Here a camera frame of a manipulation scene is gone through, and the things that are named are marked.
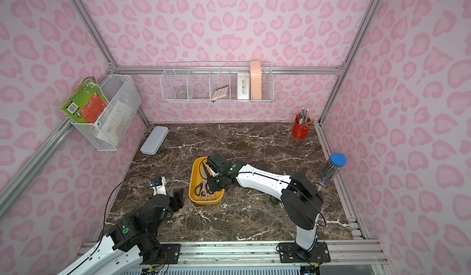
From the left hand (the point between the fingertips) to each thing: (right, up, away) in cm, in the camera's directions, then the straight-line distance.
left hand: (177, 189), depth 77 cm
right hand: (+13, 0, +6) cm, 14 cm away
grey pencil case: (-26, +20, +34) cm, 47 cm away
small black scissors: (+43, -8, +10) cm, 45 cm away
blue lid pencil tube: (+66, +9, +2) cm, 67 cm away
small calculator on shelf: (+16, +45, +17) cm, 50 cm away
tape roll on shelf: (-4, +44, +16) cm, 46 cm away
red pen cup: (+62, +25, +30) cm, 73 cm away
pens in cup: (+62, +33, +30) cm, 77 cm away
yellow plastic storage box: (+4, +2, +18) cm, 18 cm away
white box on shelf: (+28, +48, +15) cm, 57 cm away
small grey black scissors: (+7, -2, +14) cm, 16 cm away
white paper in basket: (-29, +27, +3) cm, 40 cm away
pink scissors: (+10, -6, +10) cm, 15 cm away
